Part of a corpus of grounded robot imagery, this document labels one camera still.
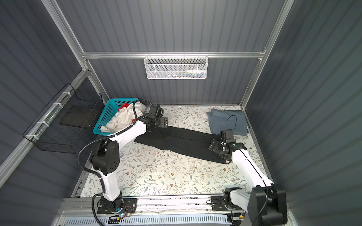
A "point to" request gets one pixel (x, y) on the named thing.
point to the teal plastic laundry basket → (112, 106)
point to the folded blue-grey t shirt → (221, 119)
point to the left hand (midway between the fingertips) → (161, 120)
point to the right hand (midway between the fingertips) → (218, 150)
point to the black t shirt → (194, 143)
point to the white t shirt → (123, 117)
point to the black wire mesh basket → (68, 123)
